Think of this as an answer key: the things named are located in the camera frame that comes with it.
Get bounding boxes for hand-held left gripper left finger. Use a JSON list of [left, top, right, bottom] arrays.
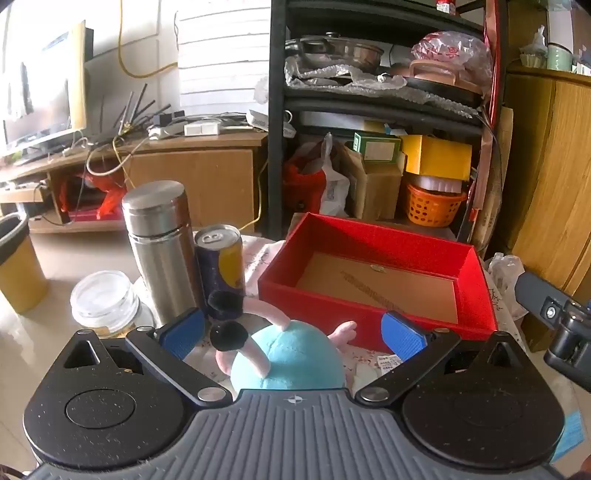
[[62, 308, 233, 408]]

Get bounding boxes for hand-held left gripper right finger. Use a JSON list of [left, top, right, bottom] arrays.
[[353, 311, 528, 403]]

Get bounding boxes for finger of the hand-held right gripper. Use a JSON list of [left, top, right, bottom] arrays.
[[515, 272, 571, 329]]

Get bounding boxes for blue and pink plush toy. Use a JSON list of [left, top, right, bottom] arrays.
[[208, 292, 358, 393]]

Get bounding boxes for red cardboard box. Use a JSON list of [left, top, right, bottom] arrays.
[[257, 212, 498, 341]]

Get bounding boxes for crumpled white plastic bag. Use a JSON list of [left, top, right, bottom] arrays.
[[487, 253, 527, 319]]

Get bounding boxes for blue and yellow drink can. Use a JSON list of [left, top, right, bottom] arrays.
[[194, 224, 246, 319]]

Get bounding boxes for glass jar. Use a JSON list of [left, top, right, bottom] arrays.
[[71, 271, 155, 340]]

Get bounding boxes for stainless steel thermos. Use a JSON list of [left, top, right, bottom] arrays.
[[121, 181, 204, 326]]

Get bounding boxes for blue paper tag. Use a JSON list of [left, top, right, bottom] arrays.
[[551, 411, 585, 462]]

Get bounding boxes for floral tablecloth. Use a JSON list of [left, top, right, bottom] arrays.
[[134, 231, 522, 393]]

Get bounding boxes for wooden cabinet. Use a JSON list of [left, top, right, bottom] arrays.
[[480, 62, 591, 305]]

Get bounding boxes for orange plastic basket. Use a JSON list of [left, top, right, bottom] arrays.
[[406, 182, 468, 228]]

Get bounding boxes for white scalloped container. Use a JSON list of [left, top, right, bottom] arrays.
[[418, 174, 462, 193]]

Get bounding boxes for brown cardboard box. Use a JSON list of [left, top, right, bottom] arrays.
[[342, 141, 407, 220]]

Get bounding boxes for white printed plastic bag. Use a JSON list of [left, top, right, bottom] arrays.
[[318, 133, 352, 217]]

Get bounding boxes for wooden television stand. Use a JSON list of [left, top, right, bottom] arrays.
[[0, 131, 269, 234]]

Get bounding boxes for yellow trash bin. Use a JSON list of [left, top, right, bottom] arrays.
[[0, 213, 49, 315]]

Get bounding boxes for yellow box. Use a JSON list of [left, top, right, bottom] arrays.
[[399, 135, 472, 182]]

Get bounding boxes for green box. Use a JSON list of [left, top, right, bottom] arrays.
[[353, 131, 402, 164]]

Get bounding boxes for red shiny paper roll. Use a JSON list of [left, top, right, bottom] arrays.
[[482, 0, 504, 134]]

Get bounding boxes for white power adapter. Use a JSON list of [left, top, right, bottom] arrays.
[[184, 119, 222, 137]]

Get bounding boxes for black router with antennas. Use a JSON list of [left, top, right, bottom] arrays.
[[99, 83, 185, 134]]

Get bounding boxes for black shelf rack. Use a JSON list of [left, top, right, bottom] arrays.
[[269, 0, 509, 243]]

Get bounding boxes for paper cupcake liners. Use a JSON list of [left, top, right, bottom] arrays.
[[519, 25, 550, 69]]

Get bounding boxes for mint green cup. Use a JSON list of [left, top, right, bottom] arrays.
[[547, 42, 575, 71]]

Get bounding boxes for pink lidded pan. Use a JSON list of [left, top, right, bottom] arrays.
[[390, 59, 483, 100]]

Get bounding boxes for red printed clear plastic bag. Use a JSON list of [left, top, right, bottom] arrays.
[[411, 30, 492, 86]]

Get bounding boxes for bubble wrap sheet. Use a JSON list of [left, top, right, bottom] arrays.
[[284, 58, 481, 121]]

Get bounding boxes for flat screen television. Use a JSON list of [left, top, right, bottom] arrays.
[[0, 19, 94, 158]]

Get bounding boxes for stainless steel pot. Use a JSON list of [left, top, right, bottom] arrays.
[[285, 31, 385, 73]]

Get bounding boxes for yellow cable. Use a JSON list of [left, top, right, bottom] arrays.
[[117, 0, 180, 79]]

